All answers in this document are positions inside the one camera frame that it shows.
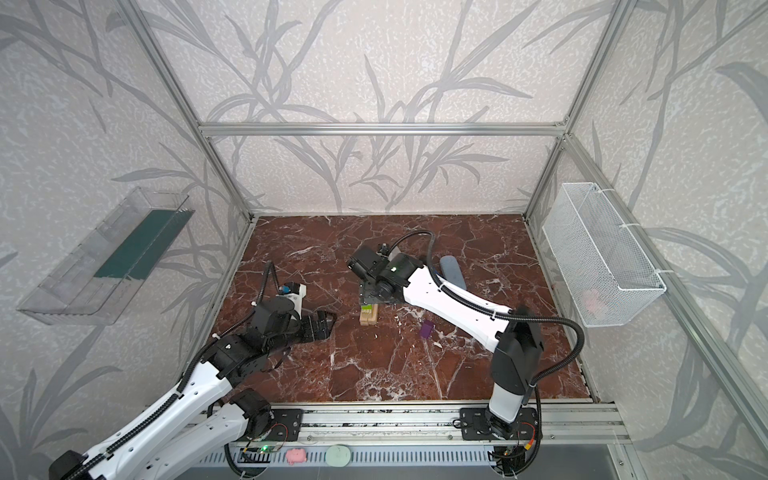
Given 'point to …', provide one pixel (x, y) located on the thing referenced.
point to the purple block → (426, 328)
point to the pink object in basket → (590, 300)
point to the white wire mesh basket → (605, 273)
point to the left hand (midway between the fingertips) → (329, 310)
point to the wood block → (369, 315)
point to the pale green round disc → (338, 455)
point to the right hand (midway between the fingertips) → (378, 283)
